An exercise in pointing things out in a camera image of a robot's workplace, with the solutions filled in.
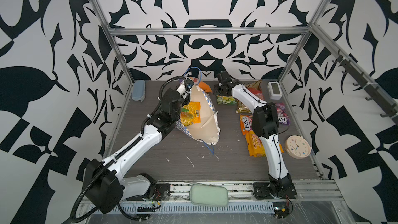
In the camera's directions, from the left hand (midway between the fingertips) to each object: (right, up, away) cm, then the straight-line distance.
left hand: (174, 82), depth 74 cm
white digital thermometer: (+64, -2, +35) cm, 73 cm away
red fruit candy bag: (+51, -1, +35) cm, 61 cm away
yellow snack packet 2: (+42, -33, +9) cm, 54 cm away
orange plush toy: (+16, 0, +36) cm, 39 cm away
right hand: (+24, -1, +30) cm, 39 cm away
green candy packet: (+29, -9, +31) cm, 44 cm away
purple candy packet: (+65, -20, +24) cm, 72 cm away
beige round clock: (+66, -34, +13) cm, 76 cm away
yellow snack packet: (+7, -17, +20) cm, 27 cm away
